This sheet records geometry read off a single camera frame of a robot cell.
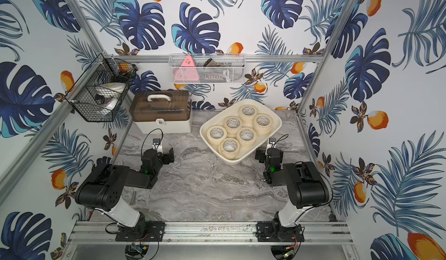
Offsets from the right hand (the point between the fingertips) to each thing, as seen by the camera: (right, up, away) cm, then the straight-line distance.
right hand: (269, 148), depth 96 cm
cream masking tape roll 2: (0, +13, +14) cm, 19 cm away
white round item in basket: (-79, +27, -15) cm, 85 cm away
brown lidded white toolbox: (-57, +20, -4) cm, 61 cm away
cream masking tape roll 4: (-11, +6, +10) cm, 16 cm away
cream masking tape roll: (-9, +21, +21) cm, 31 cm away
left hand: (-58, +1, -2) cm, 58 cm away
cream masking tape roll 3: (-19, +14, +16) cm, 28 cm away
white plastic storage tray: (-13, -3, +2) cm, 14 cm away
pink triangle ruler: (-45, +39, -6) cm, 60 cm away
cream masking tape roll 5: (-30, +8, +10) cm, 33 cm away
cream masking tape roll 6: (-22, -1, +4) cm, 22 cm away
